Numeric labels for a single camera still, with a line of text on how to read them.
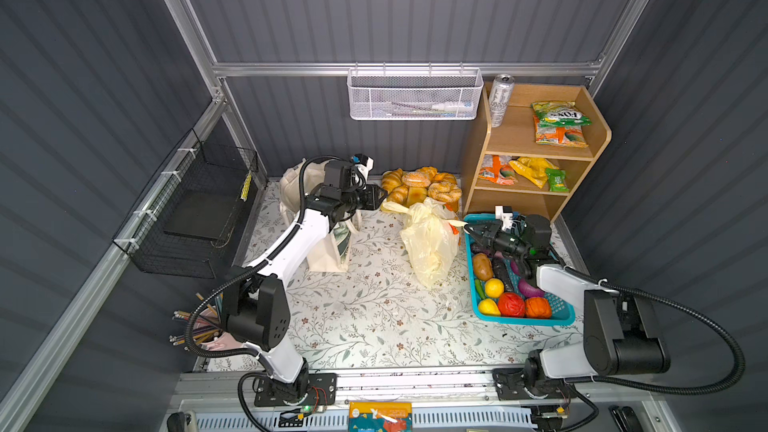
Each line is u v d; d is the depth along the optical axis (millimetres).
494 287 864
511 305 805
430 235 857
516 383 738
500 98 827
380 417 696
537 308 804
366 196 752
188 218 735
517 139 872
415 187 1105
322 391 722
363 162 754
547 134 860
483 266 905
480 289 883
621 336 439
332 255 885
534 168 965
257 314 446
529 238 706
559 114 871
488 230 764
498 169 963
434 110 920
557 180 937
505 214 827
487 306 824
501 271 907
